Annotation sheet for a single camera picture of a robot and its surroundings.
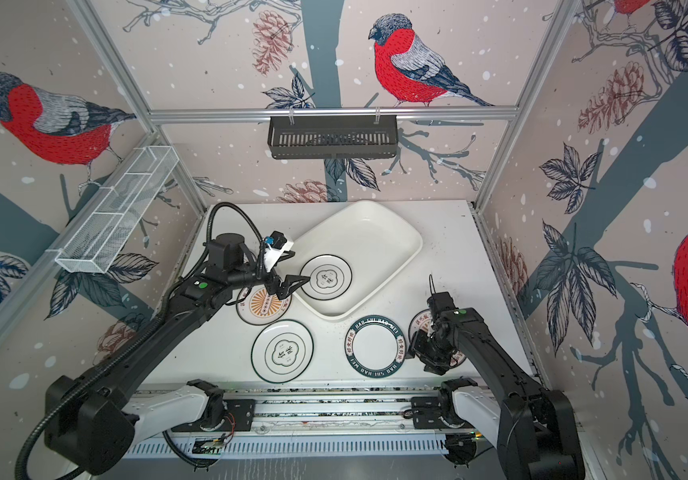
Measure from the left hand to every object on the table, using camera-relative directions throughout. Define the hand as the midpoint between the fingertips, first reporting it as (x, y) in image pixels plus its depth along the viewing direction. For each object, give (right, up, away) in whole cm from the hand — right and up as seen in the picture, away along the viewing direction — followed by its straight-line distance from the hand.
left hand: (297, 265), depth 74 cm
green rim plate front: (+21, -25, +12) cm, 35 cm away
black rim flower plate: (+6, -7, +24) cm, 26 cm away
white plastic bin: (+22, +6, +33) cm, 40 cm away
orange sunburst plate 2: (-15, -15, +19) cm, 29 cm away
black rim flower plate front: (-6, -26, +10) cm, 28 cm away
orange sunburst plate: (+35, -19, +16) cm, 43 cm away
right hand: (+30, -27, +6) cm, 41 cm away
